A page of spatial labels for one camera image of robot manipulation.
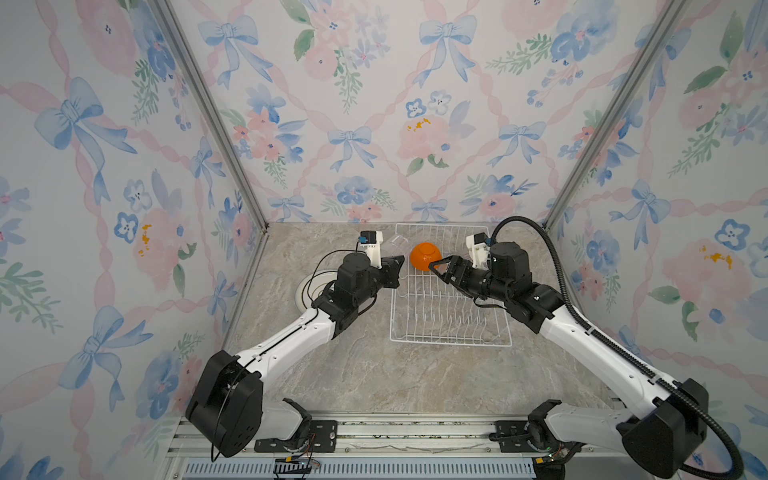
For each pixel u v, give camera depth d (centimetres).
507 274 57
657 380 41
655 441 44
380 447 73
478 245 69
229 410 41
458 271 65
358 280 59
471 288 66
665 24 70
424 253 103
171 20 69
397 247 78
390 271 68
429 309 95
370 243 68
